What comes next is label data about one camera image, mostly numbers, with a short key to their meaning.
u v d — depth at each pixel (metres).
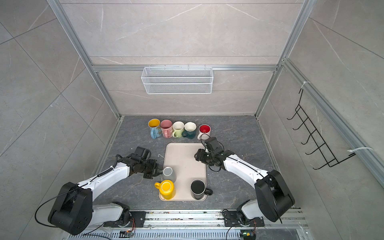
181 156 0.96
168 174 0.79
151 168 0.76
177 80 1.01
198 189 0.74
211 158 0.66
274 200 0.41
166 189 0.75
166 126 1.02
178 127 1.04
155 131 1.02
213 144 0.67
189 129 0.99
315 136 0.68
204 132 1.06
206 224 0.73
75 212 0.41
